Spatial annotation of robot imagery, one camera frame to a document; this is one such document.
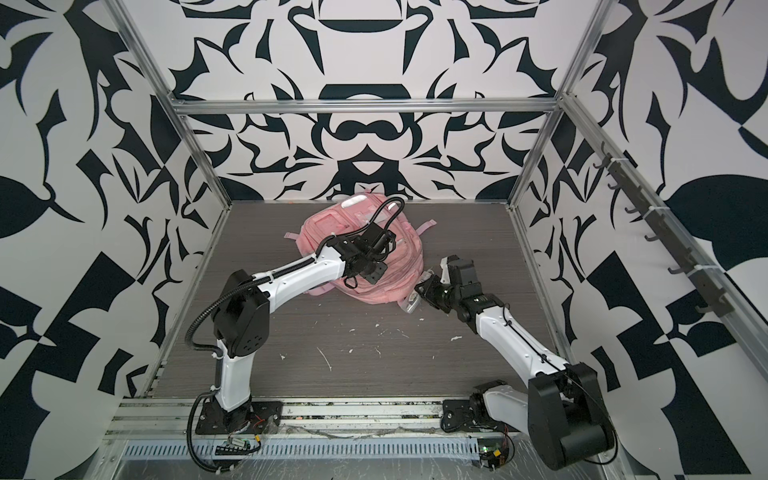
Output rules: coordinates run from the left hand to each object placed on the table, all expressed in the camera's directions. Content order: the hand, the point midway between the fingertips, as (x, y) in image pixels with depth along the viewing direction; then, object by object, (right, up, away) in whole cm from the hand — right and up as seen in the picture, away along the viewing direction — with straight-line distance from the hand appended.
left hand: (376, 260), depth 90 cm
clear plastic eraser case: (+10, -10, -7) cm, 16 cm away
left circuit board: (-34, -43, -17) cm, 58 cm away
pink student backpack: (-8, +15, +16) cm, 24 cm away
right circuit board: (+28, -43, -19) cm, 55 cm away
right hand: (+11, -7, -5) cm, 14 cm away
